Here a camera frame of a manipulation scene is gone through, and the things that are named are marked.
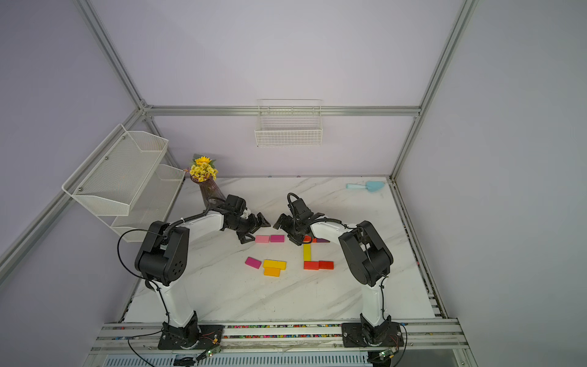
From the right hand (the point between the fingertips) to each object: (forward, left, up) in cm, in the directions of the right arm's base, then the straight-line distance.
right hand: (281, 233), depth 95 cm
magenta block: (-1, +2, -2) cm, 3 cm away
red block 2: (-13, -12, -4) cm, 18 cm away
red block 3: (-13, -18, -3) cm, 22 cm away
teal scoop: (+31, -46, -5) cm, 55 cm away
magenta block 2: (-11, +11, -4) cm, 16 cm away
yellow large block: (-12, +2, -4) cm, 13 cm away
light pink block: (-2, +8, -1) cm, 8 cm away
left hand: (+1, +8, 0) cm, 8 cm away
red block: (-4, -11, +2) cm, 12 cm away
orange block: (-15, +3, -4) cm, 16 cm away
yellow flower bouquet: (+17, +30, +22) cm, 41 cm away
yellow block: (-7, -11, -3) cm, 14 cm away
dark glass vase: (+16, +31, +12) cm, 37 cm away
